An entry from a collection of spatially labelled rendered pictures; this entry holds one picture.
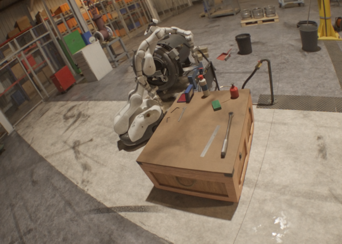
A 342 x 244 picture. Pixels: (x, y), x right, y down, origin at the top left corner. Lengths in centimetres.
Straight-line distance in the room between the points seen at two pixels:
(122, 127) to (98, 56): 444
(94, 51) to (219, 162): 582
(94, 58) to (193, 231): 587
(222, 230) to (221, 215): 14
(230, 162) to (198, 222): 61
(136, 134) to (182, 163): 111
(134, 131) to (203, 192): 118
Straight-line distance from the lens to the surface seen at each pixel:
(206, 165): 134
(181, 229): 169
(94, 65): 653
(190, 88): 200
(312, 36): 383
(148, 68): 229
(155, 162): 152
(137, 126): 235
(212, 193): 162
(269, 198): 168
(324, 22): 470
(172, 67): 271
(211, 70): 261
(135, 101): 238
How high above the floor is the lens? 150
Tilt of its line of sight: 32 degrees down
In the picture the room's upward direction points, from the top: 25 degrees counter-clockwise
